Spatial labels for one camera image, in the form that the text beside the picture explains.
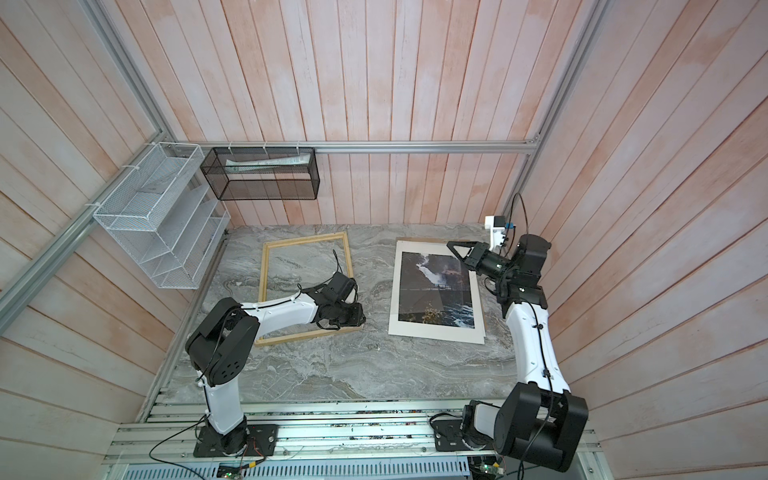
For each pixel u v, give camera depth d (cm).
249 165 91
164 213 72
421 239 119
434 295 103
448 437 73
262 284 103
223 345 49
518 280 59
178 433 60
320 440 75
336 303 75
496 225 67
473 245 68
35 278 54
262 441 73
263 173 104
